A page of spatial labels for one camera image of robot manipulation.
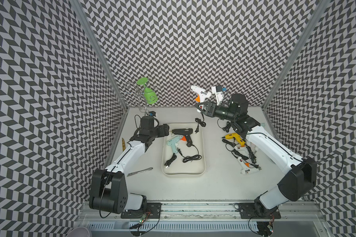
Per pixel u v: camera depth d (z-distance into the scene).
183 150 0.94
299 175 0.41
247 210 0.74
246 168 0.86
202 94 0.66
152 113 0.77
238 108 0.54
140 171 0.89
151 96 0.97
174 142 0.96
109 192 0.41
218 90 0.63
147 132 0.65
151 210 0.72
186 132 1.02
